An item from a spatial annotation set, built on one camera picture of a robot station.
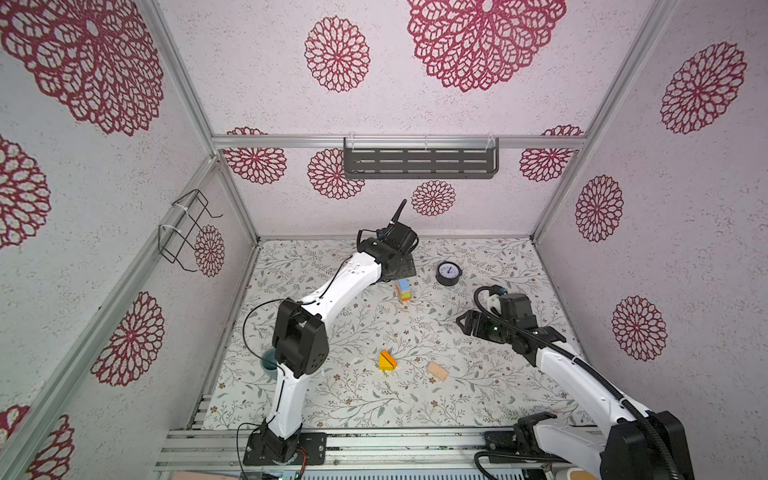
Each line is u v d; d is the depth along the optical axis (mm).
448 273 1066
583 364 509
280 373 556
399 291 1001
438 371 854
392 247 639
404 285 1056
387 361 858
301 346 517
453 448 762
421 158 947
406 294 975
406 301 1015
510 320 649
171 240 730
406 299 1006
